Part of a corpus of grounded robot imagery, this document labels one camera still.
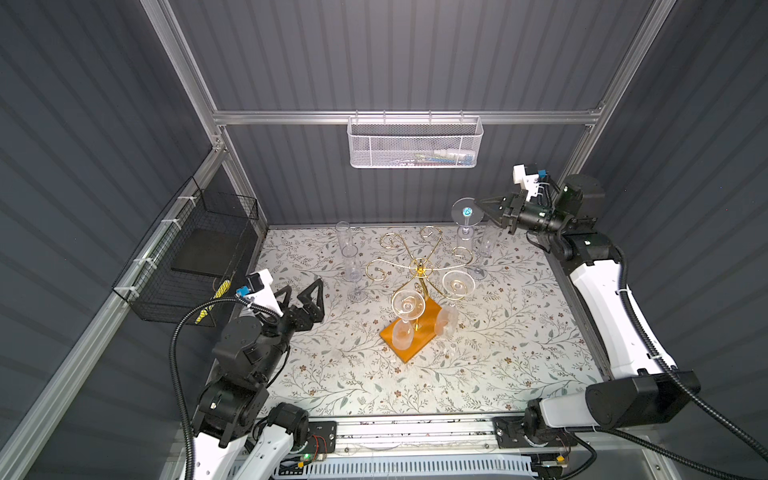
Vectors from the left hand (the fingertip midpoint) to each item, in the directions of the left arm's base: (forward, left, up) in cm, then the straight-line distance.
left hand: (307, 284), depth 62 cm
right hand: (+12, -37, +10) cm, 40 cm away
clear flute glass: (-1, -32, -1) cm, 32 cm away
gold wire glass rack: (+5, -24, -3) cm, 25 cm away
